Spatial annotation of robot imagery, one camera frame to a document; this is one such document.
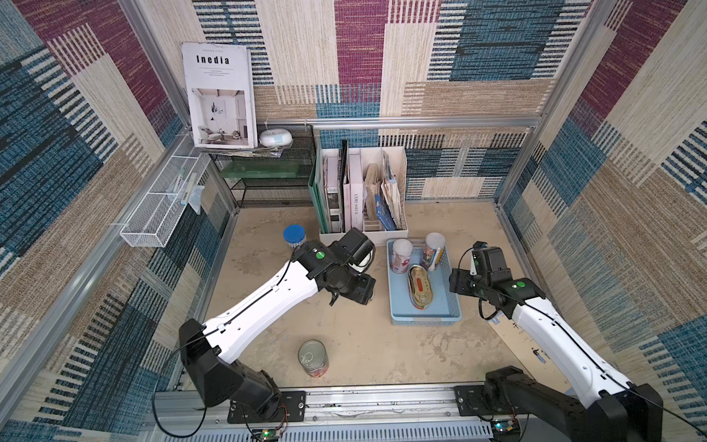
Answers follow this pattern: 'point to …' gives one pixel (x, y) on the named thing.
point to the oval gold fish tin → (420, 287)
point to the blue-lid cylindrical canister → (295, 235)
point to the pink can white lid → (402, 250)
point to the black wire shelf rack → (271, 177)
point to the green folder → (316, 188)
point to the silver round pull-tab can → (313, 357)
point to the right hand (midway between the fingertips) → (462, 275)
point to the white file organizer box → (366, 189)
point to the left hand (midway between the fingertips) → (362, 289)
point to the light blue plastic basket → (446, 306)
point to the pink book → (353, 194)
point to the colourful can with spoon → (434, 250)
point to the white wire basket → (155, 218)
